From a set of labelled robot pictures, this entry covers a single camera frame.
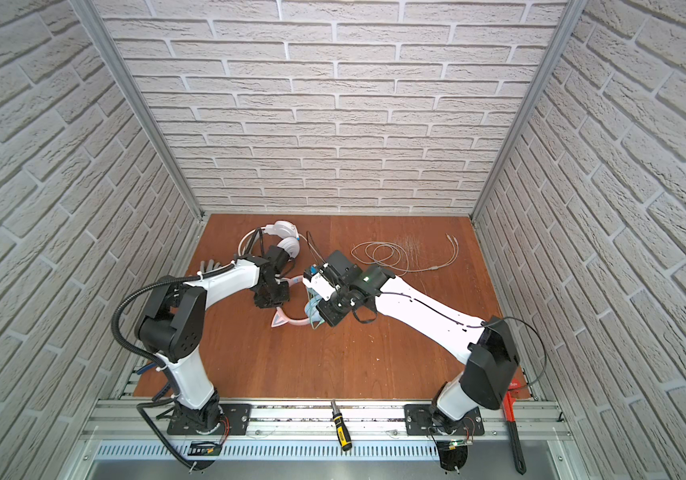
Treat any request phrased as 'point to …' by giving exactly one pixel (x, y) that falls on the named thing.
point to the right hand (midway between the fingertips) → (325, 308)
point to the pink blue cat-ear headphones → (313, 301)
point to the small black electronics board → (204, 448)
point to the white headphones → (285, 231)
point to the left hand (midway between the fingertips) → (284, 299)
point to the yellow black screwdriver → (341, 427)
